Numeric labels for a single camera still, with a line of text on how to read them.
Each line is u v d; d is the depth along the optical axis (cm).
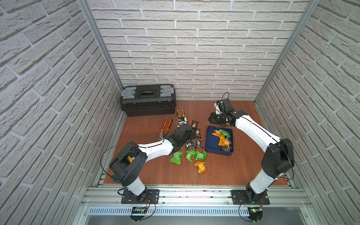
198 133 100
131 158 49
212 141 95
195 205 73
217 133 97
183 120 79
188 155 87
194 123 103
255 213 70
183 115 109
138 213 71
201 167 83
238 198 73
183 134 66
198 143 92
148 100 97
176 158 87
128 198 72
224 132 97
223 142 92
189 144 92
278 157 46
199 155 87
